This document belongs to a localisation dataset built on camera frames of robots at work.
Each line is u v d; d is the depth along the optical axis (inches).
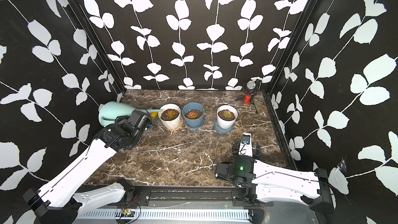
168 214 27.6
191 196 29.8
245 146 21.7
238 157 20.0
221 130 38.6
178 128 38.6
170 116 37.5
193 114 37.7
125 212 27.6
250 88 36.2
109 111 28.5
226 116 37.4
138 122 21.1
